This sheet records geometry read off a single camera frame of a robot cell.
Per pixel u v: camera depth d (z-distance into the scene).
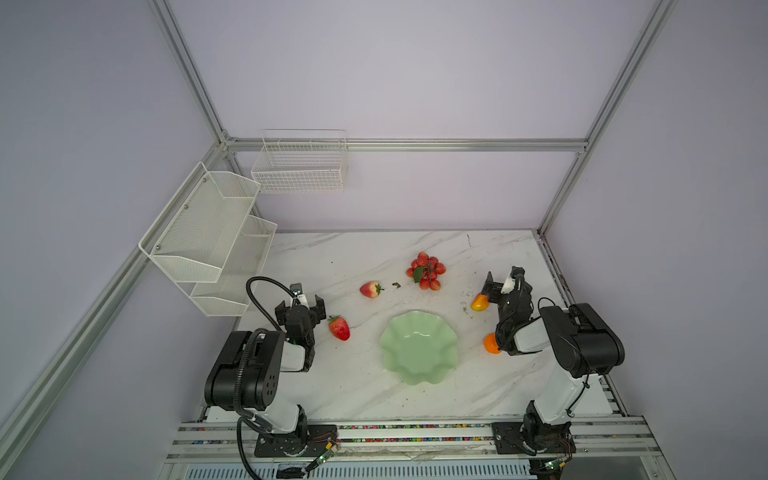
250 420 0.49
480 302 0.96
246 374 0.44
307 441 0.73
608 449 0.73
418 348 0.89
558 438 0.68
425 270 1.01
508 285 0.84
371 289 0.98
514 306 0.80
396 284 1.04
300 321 0.71
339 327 0.91
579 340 0.50
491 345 0.86
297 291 0.80
